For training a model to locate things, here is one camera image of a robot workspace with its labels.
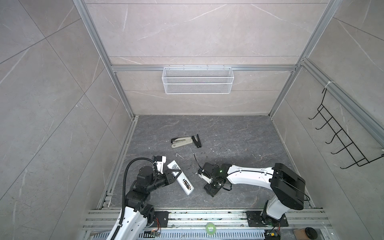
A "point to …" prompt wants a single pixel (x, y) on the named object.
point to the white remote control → (186, 186)
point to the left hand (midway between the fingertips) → (180, 169)
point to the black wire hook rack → (360, 158)
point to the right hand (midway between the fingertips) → (210, 187)
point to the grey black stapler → (179, 141)
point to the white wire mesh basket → (197, 80)
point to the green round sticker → (210, 228)
